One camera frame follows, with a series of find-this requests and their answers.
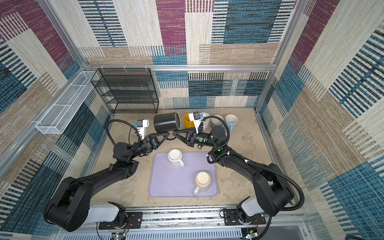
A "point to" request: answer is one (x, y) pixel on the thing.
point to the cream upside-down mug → (202, 181)
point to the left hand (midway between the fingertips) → (168, 135)
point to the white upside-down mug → (174, 156)
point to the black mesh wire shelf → (127, 90)
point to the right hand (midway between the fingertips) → (173, 136)
